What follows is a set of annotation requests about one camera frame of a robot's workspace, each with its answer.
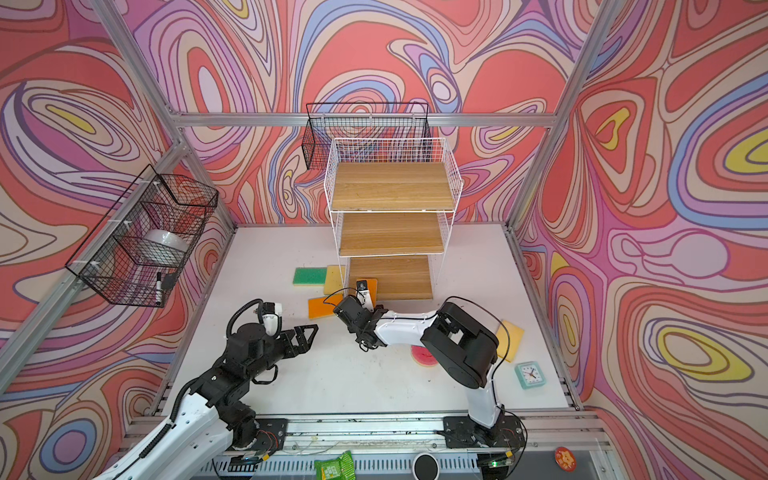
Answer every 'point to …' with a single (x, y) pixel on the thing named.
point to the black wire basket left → (139, 247)
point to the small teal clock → (530, 374)
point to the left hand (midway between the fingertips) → (310, 329)
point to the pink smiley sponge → (423, 356)
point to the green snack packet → (342, 468)
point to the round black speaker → (425, 467)
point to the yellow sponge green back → (335, 278)
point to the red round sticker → (565, 459)
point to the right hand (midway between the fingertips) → (365, 317)
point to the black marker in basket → (158, 288)
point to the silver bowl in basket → (173, 239)
